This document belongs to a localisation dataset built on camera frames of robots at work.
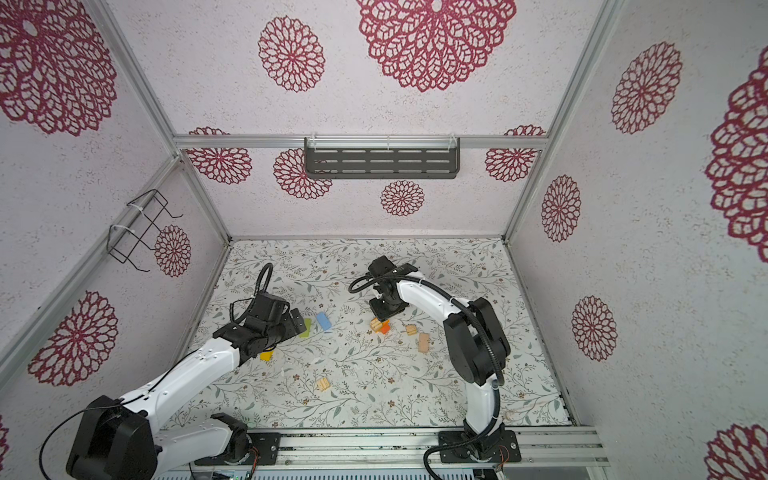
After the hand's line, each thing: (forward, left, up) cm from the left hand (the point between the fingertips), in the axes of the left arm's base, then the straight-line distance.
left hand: (291, 330), depth 87 cm
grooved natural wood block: (+3, -25, -2) cm, 25 cm away
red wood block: (+3, -27, -5) cm, 28 cm away
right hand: (+7, -27, -1) cm, 28 cm away
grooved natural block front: (-13, -10, -7) cm, 18 cm away
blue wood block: (+7, -7, -8) cm, 13 cm away
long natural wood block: (-1, -39, -8) cm, 40 cm away
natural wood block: (+3, -36, -7) cm, 37 cm away
